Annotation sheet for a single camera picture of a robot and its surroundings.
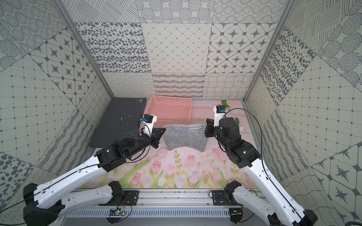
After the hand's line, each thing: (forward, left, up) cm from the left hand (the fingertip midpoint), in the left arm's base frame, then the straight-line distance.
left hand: (162, 123), depth 66 cm
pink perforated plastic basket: (+34, +3, -29) cm, 45 cm away
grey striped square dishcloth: (-1, -11, -11) cm, 15 cm away
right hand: (+3, -22, -2) cm, 22 cm away
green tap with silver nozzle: (+44, -42, -31) cm, 68 cm away
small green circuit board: (-33, +24, -33) cm, 52 cm away
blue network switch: (+28, +40, -27) cm, 56 cm away
